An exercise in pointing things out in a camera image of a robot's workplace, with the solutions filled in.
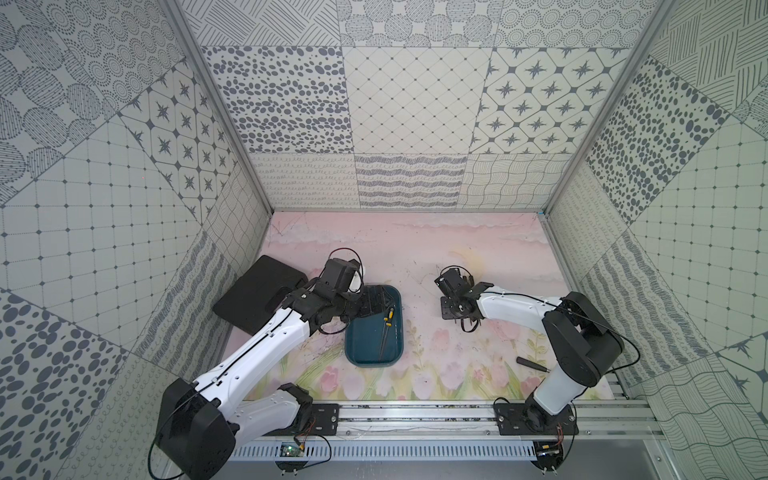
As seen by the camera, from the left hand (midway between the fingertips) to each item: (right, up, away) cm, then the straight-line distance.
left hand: (382, 298), depth 77 cm
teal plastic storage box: (-2, -15, +10) cm, 18 cm away
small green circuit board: (-22, -36, -5) cm, 43 cm away
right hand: (+23, -7, +16) cm, 29 cm away
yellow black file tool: (+2, -11, +13) cm, 17 cm away
